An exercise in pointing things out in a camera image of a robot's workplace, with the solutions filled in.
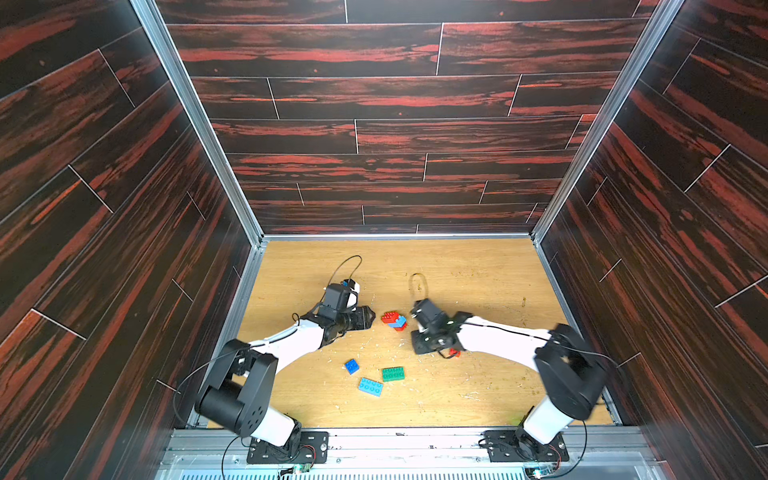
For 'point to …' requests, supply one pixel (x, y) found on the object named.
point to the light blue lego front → (371, 387)
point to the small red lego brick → (404, 326)
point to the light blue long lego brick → (395, 325)
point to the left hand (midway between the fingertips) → (372, 315)
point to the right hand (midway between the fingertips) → (421, 338)
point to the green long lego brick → (391, 374)
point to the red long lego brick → (390, 317)
